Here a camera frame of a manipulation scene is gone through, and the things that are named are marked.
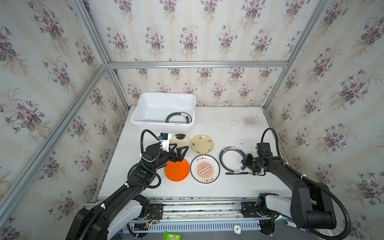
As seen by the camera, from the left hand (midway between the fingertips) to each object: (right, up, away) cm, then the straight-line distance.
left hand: (182, 144), depth 77 cm
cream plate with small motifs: (+12, -3, +23) cm, 26 cm away
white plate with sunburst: (+13, -16, +11) cm, 23 cm away
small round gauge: (+27, -38, -8) cm, 47 cm away
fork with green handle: (+34, -18, +9) cm, 40 cm away
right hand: (+36, -14, +12) cm, 40 cm away
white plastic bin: (-17, +20, +41) cm, 48 cm away
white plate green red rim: (+29, -12, +15) cm, 34 cm away
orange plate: (-4, -17, +8) cm, 19 cm away
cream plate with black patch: (-3, -1, +24) cm, 24 cm away
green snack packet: (-4, -40, -10) cm, 41 cm away
